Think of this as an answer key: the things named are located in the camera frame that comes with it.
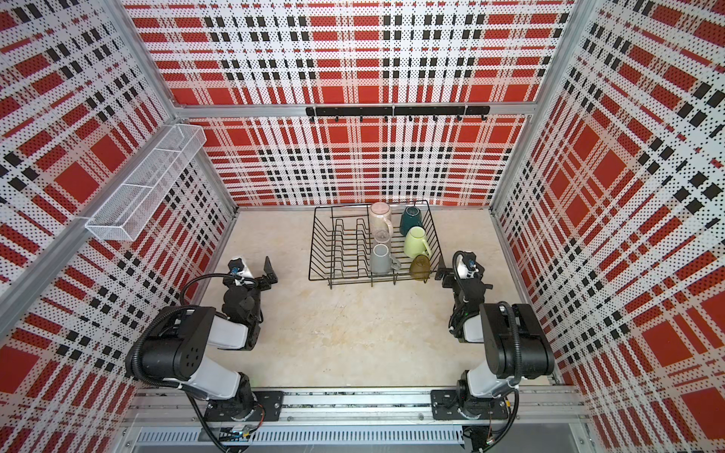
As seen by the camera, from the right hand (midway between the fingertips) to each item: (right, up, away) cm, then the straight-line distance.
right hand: (456, 258), depth 89 cm
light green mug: (-13, +5, +7) cm, 15 cm away
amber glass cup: (-11, -4, +4) cm, 12 cm away
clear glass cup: (-24, +7, +12) cm, 27 cm away
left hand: (-65, -2, -1) cm, 65 cm away
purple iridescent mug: (-24, +13, +12) cm, 30 cm away
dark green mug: (-13, +14, +12) cm, 23 cm away
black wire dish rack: (-27, +5, +12) cm, 30 cm away
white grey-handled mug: (-24, -2, +2) cm, 24 cm away
